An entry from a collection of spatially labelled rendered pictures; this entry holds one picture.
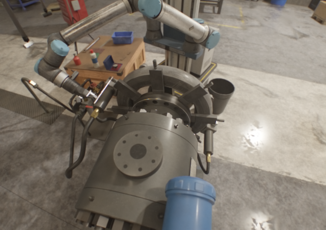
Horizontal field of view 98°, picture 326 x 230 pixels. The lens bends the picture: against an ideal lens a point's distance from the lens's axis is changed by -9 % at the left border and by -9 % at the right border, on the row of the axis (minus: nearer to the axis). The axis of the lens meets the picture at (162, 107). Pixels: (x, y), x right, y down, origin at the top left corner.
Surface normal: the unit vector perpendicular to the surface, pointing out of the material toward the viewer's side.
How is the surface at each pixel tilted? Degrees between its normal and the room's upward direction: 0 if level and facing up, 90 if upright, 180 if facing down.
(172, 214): 41
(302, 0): 90
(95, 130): 0
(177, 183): 34
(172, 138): 25
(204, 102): 90
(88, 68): 0
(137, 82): 90
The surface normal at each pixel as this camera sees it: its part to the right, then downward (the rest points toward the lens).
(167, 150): 0.39, -0.56
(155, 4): 0.39, 0.63
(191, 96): -0.19, 0.72
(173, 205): -0.65, -0.60
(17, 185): 0.00, -0.67
